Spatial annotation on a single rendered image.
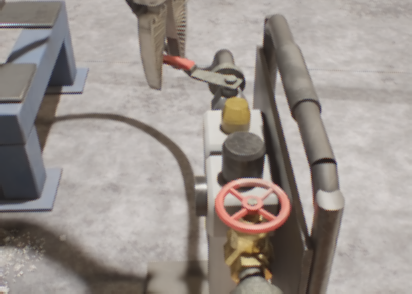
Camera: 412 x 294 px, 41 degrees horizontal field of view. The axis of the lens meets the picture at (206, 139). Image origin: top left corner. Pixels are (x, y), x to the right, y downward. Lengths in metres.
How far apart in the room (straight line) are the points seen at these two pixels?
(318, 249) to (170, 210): 0.76
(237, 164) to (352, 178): 0.79
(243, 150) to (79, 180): 0.80
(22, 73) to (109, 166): 0.31
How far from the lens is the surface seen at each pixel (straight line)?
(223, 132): 0.68
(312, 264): 0.52
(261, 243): 0.55
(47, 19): 1.49
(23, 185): 1.28
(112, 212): 1.24
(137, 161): 1.37
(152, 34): 0.73
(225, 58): 0.86
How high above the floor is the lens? 0.87
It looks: 38 degrees down
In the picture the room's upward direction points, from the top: straight up
